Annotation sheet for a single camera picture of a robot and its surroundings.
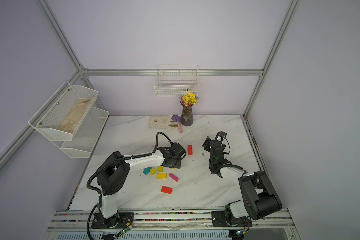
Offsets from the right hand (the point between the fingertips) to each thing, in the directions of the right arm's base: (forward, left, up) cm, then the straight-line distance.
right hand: (211, 138), depth 90 cm
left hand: (-12, +23, -11) cm, 28 cm away
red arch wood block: (-2, +13, -11) cm, 17 cm away
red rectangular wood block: (-27, +27, -14) cm, 40 cm away
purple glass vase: (+22, +15, -4) cm, 27 cm away
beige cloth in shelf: (-3, +75, +18) cm, 77 cm away
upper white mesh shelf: (-1, +81, +20) cm, 84 cm away
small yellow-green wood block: (-17, +36, -11) cm, 41 cm away
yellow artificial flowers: (+24, +14, +11) cm, 30 cm away
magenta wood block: (-21, +23, -12) cm, 33 cm away
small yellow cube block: (-15, +31, -12) cm, 37 cm away
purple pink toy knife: (+27, +23, -11) cm, 37 cm away
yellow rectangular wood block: (-19, +31, -13) cm, 38 cm away
